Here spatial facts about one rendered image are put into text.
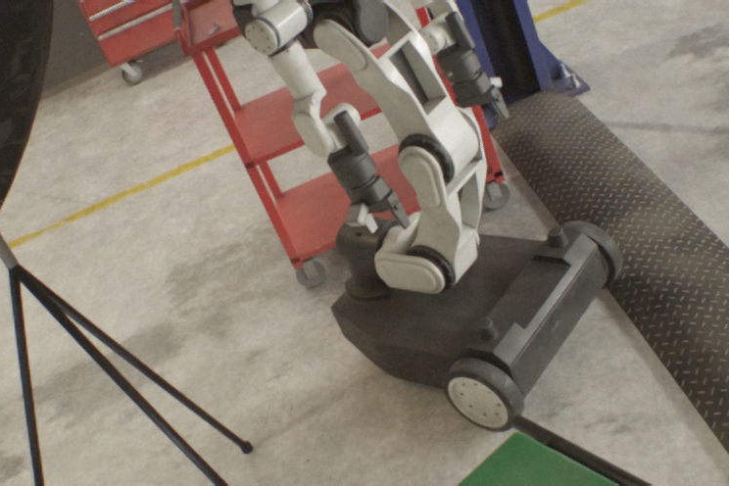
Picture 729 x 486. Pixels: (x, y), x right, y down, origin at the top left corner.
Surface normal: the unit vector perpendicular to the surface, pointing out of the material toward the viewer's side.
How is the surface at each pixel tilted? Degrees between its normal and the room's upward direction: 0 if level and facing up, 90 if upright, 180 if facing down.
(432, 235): 90
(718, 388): 23
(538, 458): 0
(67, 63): 90
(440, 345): 0
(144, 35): 90
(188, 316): 0
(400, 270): 90
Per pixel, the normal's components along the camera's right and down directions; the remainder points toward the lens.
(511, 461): -0.34, -0.79
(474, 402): -0.57, 0.60
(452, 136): 0.54, -0.24
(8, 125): 0.63, 0.49
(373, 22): 0.75, 0.09
